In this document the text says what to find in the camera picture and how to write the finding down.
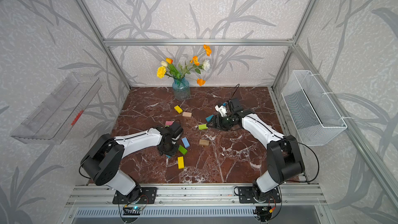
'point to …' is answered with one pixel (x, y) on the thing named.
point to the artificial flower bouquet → (178, 71)
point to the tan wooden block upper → (187, 114)
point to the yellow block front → (181, 164)
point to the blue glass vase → (181, 89)
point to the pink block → (169, 123)
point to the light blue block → (185, 142)
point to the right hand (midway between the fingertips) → (210, 125)
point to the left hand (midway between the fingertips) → (173, 153)
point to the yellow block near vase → (178, 109)
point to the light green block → (202, 126)
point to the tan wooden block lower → (204, 142)
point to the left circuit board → (134, 210)
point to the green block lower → (183, 150)
